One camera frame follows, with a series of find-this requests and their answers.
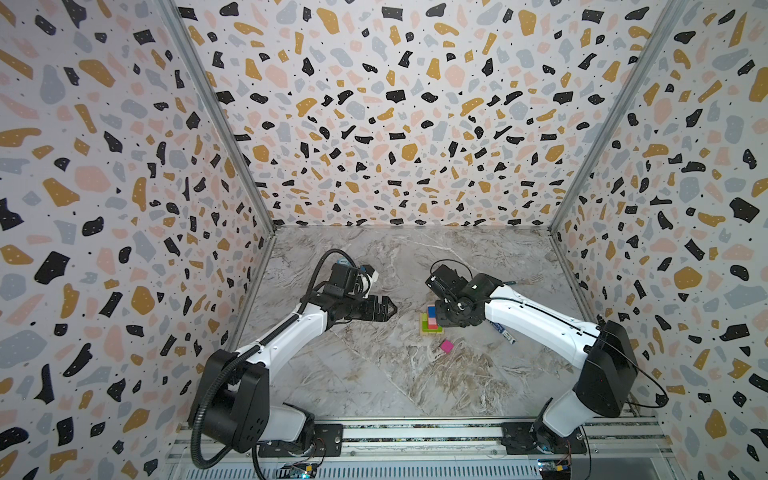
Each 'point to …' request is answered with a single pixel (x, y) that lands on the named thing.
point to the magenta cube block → (447, 346)
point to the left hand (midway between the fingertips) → (384, 304)
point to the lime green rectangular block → (425, 324)
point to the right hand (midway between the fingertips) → (439, 314)
